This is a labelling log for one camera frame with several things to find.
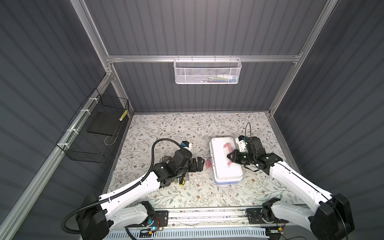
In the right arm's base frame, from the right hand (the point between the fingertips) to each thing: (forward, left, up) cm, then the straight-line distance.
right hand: (229, 157), depth 81 cm
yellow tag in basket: (+18, +58, +16) cm, 63 cm away
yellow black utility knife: (-9, +25, -11) cm, 29 cm away
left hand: (-4, +17, +3) cm, 18 cm away
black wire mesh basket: (+4, +70, +17) cm, 72 cm away
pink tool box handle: (+6, 0, +2) cm, 7 cm away
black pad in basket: (+11, +65, +18) cm, 68 cm away
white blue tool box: (-7, +3, -2) cm, 8 cm away
